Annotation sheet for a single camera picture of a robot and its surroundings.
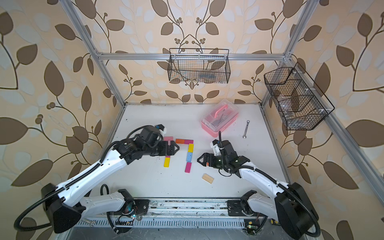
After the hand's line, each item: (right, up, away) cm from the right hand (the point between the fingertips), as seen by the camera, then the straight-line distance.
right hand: (203, 162), depth 82 cm
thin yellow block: (-22, -3, +8) cm, 24 cm away
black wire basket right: (+49, +31, -9) cm, 59 cm away
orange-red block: (+2, +2, -10) cm, 10 cm away
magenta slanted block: (-9, -5, +6) cm, 12 cm away
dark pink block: (-22, +1, +10) cm, 24 cm away
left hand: (-17, +10, -8) cm, 21 cm away
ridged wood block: (+3, -9, +1) cm, 10 cm away
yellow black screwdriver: (+32, -24, -13) cm, 43 cm away
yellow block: (-8, +5, +14) cm, 17 cm away
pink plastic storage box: (+14, +27, +23) cm, 38 cm away
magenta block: (-10, +9, +16) cm, 21 cm away
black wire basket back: (-2, +59, +14) cm, 60 cm away
